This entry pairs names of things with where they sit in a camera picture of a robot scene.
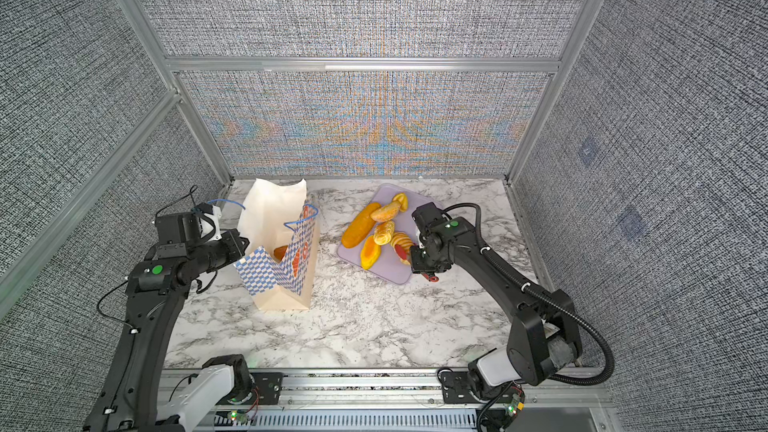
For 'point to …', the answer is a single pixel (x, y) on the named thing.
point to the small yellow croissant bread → (402, 200)
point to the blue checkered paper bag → (281, 231)
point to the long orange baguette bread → (360, 226)
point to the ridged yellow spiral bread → (400, 238)
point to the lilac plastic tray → (388, 265)
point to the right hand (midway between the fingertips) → (420, 264)
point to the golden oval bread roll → (386, 213)
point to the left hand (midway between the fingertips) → (249, 239)
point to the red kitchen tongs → (401, 250)
